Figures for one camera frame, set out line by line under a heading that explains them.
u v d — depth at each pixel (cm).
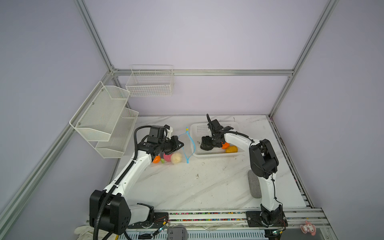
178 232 70
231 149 93
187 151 90
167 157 90
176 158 86
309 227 69
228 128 74
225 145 95
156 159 93
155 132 61
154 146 58
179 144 79
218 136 74
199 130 104
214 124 81
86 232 67
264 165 55
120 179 44
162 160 93
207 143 88
